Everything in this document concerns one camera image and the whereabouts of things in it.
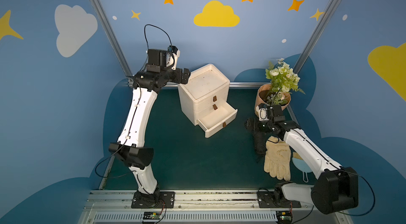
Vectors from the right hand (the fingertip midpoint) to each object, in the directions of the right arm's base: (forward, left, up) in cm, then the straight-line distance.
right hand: (253, 123), depth 86 cm
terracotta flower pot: (+23, -9, -2) cm, 25 cm away
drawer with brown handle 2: (+7, +28, +2) cm, 29 cm away
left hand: (+10, +39, +27) cm, 49 cm away
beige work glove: (-13, -16, -15) cm, 26 cm away
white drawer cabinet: (+23, +29, +9) cm, 38 cm away
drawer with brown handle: (+11, +19, -13) cm, 26 cm away
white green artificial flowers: (+19, -16, +15) cm, 29 cm away
